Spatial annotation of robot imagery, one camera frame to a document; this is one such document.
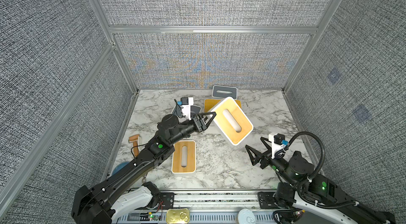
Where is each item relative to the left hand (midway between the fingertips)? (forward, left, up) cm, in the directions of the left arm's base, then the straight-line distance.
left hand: (216, 114), depth 63 cm
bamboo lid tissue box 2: (0, -7, -5) cm, 9 cm away
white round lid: (-32, -11, -28) cm, 44 cm away
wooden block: (+8, +45, -33) cm, 57 cm away
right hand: (-8, -16, -9) cm, 20 cm away
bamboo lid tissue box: (-5, +16, -34) cm, 38 cm away
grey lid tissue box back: (+43, -12, -32) cm, 55 cm away
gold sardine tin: (-30, +17, -30) cm, 46 cm away
